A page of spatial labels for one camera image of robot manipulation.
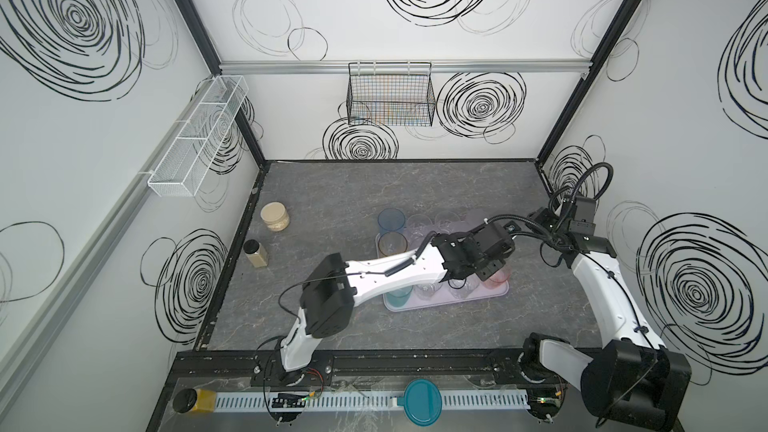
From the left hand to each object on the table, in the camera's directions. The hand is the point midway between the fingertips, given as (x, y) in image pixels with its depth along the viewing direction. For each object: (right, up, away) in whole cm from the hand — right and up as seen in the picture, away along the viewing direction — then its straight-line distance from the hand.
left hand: (495, 252), depth 75 cm
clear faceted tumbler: (-17, +4, +21) cm, 28 cm away
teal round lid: (-20, -30, -12) cm, 38 cm away
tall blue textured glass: (-26, +7, +12) cm, 30 cm away
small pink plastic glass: (+5, -11, +12) cm, 16 cm away
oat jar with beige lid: (-65, +7, +22) cm, 69 cm away
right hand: (+12, +8, +7) cm, 16 cm away
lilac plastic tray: (-11, -15, +11) cm, 21 cm away
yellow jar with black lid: (-68, -28, -13) cm, 75 cm away
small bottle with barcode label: (-66, -3, +11) cm, 67 cm away
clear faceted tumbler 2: (-16, -14, +11) cm, 24 cm away
